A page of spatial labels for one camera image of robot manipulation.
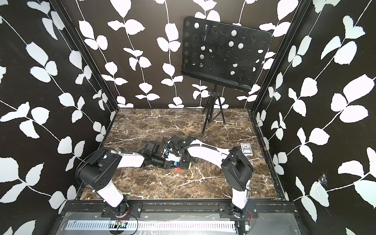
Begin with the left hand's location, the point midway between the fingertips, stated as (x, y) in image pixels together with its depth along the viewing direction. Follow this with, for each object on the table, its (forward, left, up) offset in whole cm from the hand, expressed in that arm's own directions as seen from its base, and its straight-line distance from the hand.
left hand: (177, 164), depth 87 cm
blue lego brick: (-2, 0, +6) cm, 6 cm away
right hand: (0, -3, +3) cm, 4 cm away
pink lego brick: (-2, 0, -1) cm, 3 cm away
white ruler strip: (-30, +9, -3) cm, 31 cm away
